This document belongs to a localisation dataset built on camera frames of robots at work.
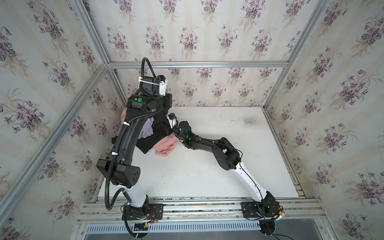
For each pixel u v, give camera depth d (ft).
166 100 2.17
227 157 2.11
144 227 2.35
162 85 2.17
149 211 2.35
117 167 1.36
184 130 2.60
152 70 2.05
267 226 2.31
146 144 3.11
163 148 3.05
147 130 2.98
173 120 2.75
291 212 2.41
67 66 2.18
